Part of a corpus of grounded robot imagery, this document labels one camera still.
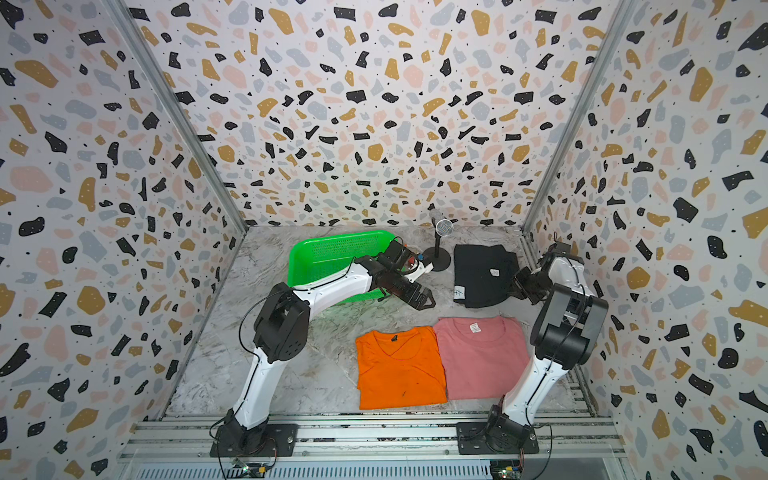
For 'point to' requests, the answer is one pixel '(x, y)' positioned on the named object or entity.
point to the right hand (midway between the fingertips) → (512, 287)
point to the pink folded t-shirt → (482, 356)
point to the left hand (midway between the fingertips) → (430, 297)
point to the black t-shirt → (483, 275)
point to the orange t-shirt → (400, 367)
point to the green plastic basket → (315, 258)
